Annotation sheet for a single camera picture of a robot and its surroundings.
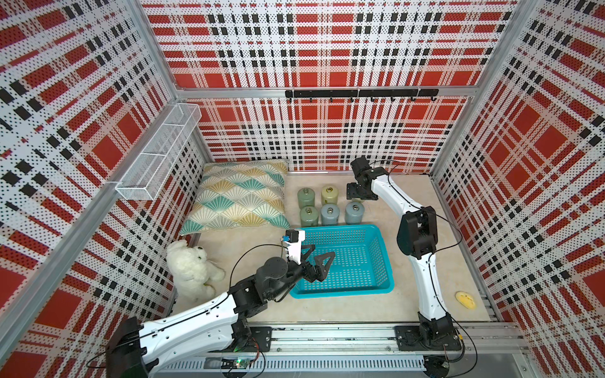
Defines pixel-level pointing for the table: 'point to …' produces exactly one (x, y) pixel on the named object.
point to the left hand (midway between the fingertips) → (327, 250)
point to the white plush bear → (194, 275)
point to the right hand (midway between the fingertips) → (361, 192)
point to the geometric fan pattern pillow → (248, 194)
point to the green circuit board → (236, 363)
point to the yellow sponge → (465, 299)
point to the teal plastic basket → (359, 267)
